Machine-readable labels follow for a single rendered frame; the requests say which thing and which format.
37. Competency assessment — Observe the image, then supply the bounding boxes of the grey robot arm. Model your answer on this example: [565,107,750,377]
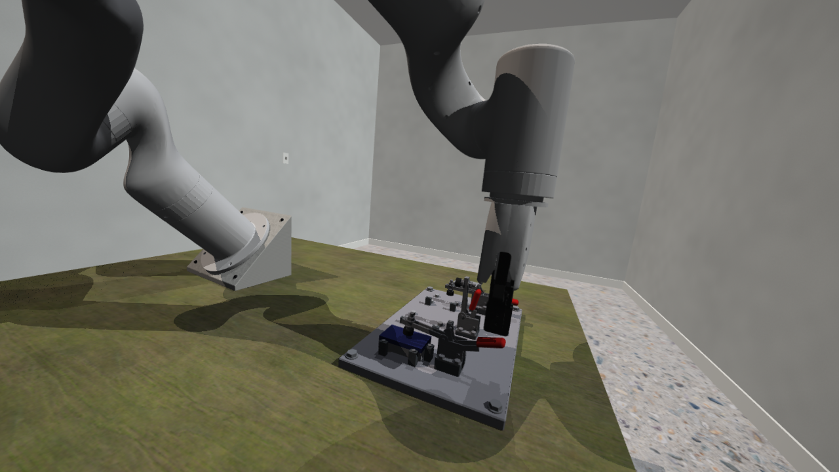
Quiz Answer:
[0,0,575,273]

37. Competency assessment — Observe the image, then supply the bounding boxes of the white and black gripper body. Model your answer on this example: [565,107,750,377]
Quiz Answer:
[477,197,549,291]

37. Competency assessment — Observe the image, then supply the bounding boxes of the black toggle clamp with red handle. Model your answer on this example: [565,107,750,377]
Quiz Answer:
[455,276,481,340]

